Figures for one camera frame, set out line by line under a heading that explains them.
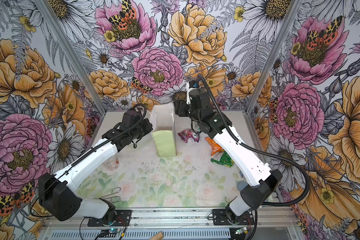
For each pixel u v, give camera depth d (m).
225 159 0.91
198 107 0.52
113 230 0.71
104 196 0.81
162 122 1.05
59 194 0.39
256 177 0.41
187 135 1.00
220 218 0.74
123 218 0.73
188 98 0.52
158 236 0.68
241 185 0.83
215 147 0.94
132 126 0.57
